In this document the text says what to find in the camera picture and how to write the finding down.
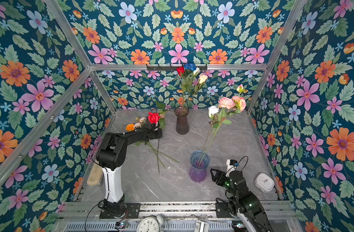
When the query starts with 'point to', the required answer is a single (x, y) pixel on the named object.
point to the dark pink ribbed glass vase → (182, 125)
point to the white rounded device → (263, 182)
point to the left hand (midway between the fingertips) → (162, 132)
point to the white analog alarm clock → (150, 224)
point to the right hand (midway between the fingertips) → (215, 170)
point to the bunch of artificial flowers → (161, 125)
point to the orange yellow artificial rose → (130, 127)
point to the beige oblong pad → (95, 175)
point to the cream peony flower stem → (141, 121)
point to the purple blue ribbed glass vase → (199, 160)
